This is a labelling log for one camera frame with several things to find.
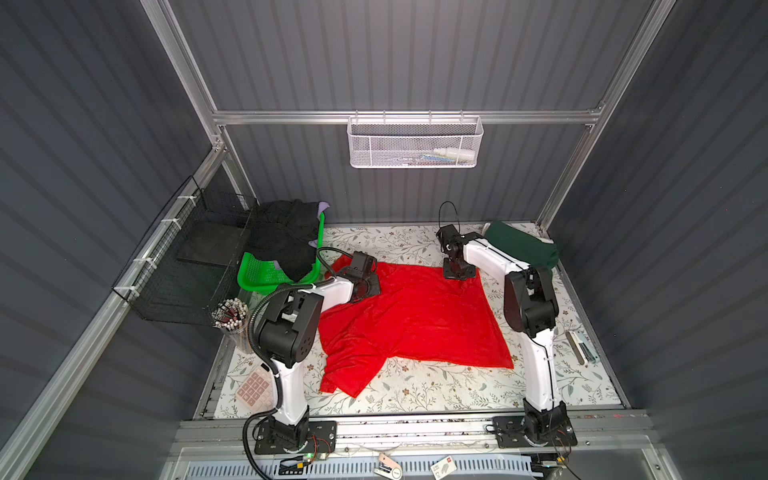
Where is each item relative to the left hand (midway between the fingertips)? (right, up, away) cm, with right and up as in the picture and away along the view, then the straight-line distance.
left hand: (373, 285), depth 101 cm
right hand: (+30, +3, +1) cm, 31 cm away
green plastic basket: (-40, +3, +4) cm, 40 cm away
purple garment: (-20, +28, +11) cm, 36 cm away
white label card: (+18, -39, -32) cm, 54 cm away
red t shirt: (+15, -9, -5) cm, 19 cm away
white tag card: (+6, -39, -33) cm, 51 cm away
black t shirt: (-33, +19, +6) cm, 38 cm away
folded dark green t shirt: (+59, +12, +8) cm, 61 cm away
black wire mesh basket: (-45, +8, -29) cm, 54 cm away
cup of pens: (-34, -6, -26) cm, 43 cm away
